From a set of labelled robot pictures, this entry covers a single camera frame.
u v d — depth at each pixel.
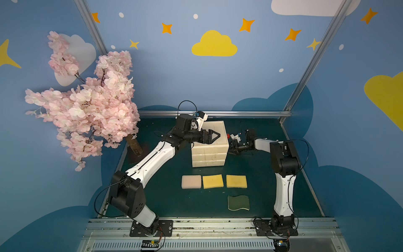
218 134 0.73
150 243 0.73
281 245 0.73
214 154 0.84
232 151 0.93
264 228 0.74
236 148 0.93
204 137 0.69
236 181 0.88
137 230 0.73
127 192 0.42
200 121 0.71
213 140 0.71
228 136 0.84
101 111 0.50
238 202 0.82
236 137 1.01
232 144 0.93
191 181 0.88
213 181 0.89
